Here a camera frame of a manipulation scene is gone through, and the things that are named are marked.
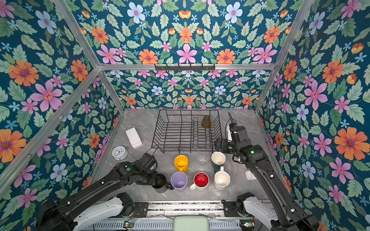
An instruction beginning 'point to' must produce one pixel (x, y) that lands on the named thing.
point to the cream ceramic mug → (222, 179)
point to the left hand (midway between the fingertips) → (159, 179)
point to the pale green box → (191, 223)
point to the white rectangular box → (133, 137)
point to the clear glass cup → (203, 159)
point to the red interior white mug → (201, 181)
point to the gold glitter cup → (206, 122)
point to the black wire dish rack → (185, 131)
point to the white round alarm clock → (119, 153)
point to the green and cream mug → (218, 159)
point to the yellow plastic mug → (181, 163)
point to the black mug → (159, 186)
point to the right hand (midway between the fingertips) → (222, 142)
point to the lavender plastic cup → (178, 181)
